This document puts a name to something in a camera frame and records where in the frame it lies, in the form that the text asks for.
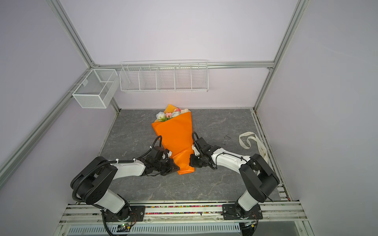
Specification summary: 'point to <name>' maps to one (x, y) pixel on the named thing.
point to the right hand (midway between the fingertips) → (190, 165)
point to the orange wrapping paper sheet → (176, 133)
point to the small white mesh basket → (97, 89)
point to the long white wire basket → (187, 75)
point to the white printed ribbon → (261, 148)
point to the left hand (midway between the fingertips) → (179, 170)
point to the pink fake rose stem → (177, 109)
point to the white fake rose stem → (161, 116)
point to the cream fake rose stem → (184, 111)
